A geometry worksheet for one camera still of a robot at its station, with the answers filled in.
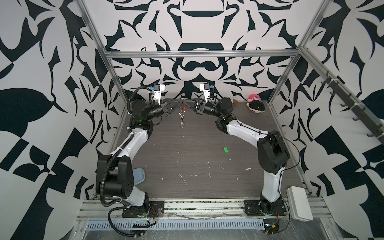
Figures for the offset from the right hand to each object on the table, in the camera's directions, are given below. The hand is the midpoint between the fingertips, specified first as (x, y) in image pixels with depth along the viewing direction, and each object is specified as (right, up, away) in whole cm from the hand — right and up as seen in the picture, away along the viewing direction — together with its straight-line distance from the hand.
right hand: (184, 103), depth 69 cm
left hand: (0, +2, 0) cm, 2 cm away
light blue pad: (-25, -38, +13) cm, 47 cm away
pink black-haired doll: (+50, +3, +42) cm, 65 cm away
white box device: (+54, -47, +2) cm, 72 cm away
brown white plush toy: (+37, +6, +50) cm, 62 cm away
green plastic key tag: (+25, -27, +25) cm, 44 cm away
